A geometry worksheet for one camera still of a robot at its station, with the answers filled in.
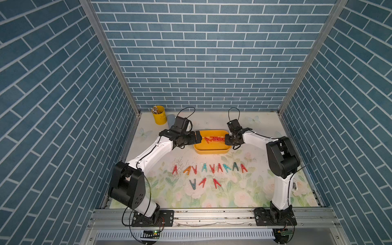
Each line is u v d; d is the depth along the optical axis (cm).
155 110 99
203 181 85
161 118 107
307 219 75
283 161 53
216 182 85
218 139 105
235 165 91
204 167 91
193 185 84
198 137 80
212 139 105
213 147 99
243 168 91
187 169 90
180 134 62
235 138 75
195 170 89
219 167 91
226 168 91
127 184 43
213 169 91
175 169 90
